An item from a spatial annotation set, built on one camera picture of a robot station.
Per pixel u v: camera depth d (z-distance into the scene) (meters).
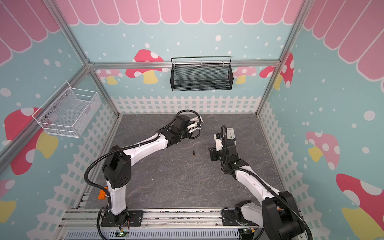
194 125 0.80
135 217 0.75
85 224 0.74
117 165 0.52
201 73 0.94
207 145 0.89
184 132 0.74
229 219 0.74
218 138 0.74
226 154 0.65
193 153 0.97
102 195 0.80
